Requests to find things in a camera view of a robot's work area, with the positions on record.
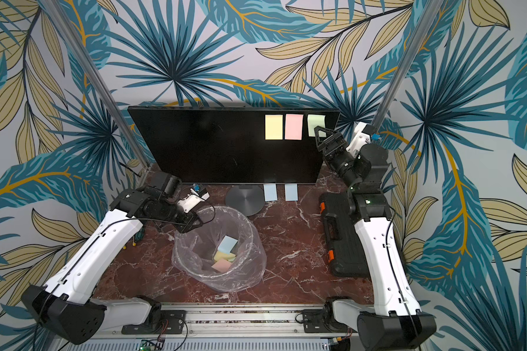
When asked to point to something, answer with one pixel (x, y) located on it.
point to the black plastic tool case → (344, 243)
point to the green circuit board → (145, 348)
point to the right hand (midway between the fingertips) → (318, 133)
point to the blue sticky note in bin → (227, 244)
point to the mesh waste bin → (224, 253)
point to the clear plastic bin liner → (193, 251)
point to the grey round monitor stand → (248, 199)
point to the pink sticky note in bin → (222, 265)
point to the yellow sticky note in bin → (219, 255)
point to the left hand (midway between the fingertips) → (196, 224)
